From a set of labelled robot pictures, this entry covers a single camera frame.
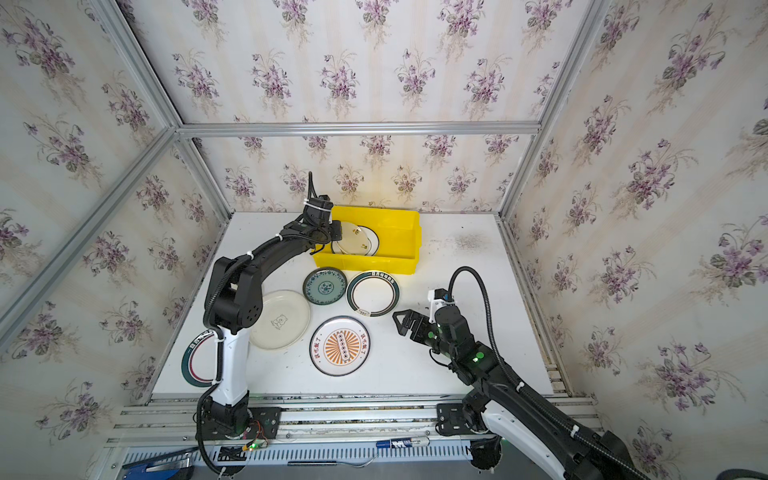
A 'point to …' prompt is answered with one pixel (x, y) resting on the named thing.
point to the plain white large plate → (284, 320)
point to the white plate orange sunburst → (340, 345)
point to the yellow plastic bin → (400, 237)
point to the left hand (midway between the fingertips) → (336, 225)
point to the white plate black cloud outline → (372, 240)
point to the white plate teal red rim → (199, 360)
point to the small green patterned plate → (325, 286)
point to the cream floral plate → (354, 240)
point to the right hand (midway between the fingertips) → (399, 322)
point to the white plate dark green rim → (373, 294)
